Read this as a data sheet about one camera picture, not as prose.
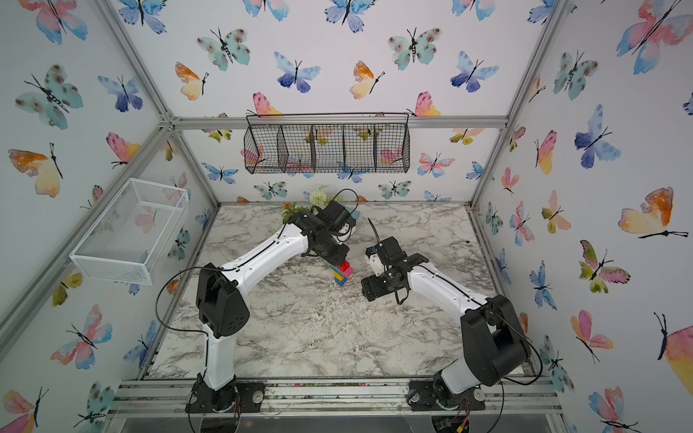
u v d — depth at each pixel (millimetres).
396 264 644
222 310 487
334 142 981
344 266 870
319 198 971
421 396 736
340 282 957
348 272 868
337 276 910
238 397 724
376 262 802
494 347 432
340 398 754
